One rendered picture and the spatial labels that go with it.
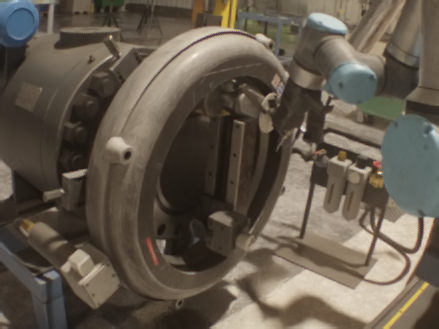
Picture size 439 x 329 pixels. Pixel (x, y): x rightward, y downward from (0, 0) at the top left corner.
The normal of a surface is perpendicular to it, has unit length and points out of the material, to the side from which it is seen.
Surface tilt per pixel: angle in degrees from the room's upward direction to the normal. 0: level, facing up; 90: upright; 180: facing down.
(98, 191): 82
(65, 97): 55
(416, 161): 95
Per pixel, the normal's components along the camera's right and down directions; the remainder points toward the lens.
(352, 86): 0.17, 0.74
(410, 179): -0.94, 0.12
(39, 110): -0.52, -0.15
